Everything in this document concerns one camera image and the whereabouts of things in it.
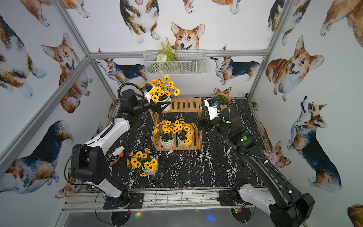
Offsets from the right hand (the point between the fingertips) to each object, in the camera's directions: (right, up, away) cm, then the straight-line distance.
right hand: (199, 111), depth 67 cm
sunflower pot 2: (-18, -10, +14) cm, 25 cm away
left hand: (-16, +9, +9) cm, 21 cm away
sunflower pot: (-25, -27, +4) cm, 37 cm away
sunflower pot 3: (-8, -12, +20) cm, 25 cm away
